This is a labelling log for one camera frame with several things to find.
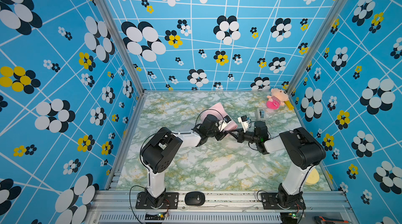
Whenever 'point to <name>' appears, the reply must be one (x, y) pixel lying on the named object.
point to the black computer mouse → (194, 198)
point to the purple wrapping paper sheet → (231, 125)
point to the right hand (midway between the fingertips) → (230, 132)
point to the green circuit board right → (289, 217)
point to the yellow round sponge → (313, 177)
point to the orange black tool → (320, 220)
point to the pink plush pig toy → (278, 97)
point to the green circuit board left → (157, 217)
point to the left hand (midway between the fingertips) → (227, 127)
